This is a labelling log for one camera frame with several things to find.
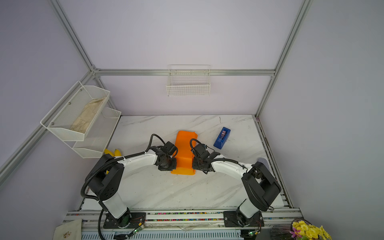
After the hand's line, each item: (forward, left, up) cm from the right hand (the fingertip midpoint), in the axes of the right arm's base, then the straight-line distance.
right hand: (194, 164), depth 88 cm
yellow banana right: (+8, +50, 0) cm, 50 cm away
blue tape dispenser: (+20, -19, 0) cm, 27 cm away
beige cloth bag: (-34, +59, -3) cm, 68 cm away
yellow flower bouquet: (-34, -40, +20) cm, 56 cm away
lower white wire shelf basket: (+11, +61, +8) cm, 63 cm away
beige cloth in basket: (+10, +58, +27) cm, 65 cm away
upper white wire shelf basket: (+10, +63, +29) cm, 70 cm away
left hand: (-1, +14, -3) cm, 14 cm away
